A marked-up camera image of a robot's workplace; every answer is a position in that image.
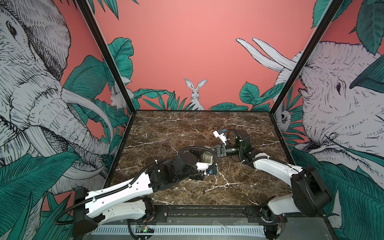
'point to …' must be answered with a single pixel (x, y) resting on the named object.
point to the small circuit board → (143, 228)
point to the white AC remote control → (207, 157)
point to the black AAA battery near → (203, 190)
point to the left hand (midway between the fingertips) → (202, 155)
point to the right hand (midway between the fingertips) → (206, 155)
